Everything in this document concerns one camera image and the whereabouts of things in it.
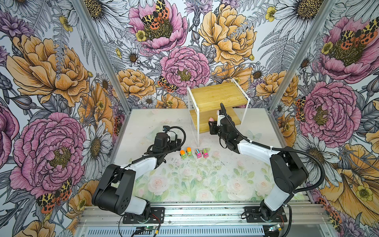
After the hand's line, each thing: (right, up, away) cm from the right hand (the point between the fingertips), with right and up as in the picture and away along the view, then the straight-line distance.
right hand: (210, 126), depth 91 cm
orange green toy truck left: (-17, -18, +3) cm, 25 cm away
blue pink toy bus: (-7, -18, +3) cm, 20 cm away
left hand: (-23, -11, +2) cm, 25 cm away
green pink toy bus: (-3, -18, +3) cm, 18 cm away
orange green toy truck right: (-13, -16, +5) cm, 22 cm away
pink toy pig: (0, +4, -1) cm, 4 cm away
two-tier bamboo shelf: (-5, +13, -12) cm, 18 cm away
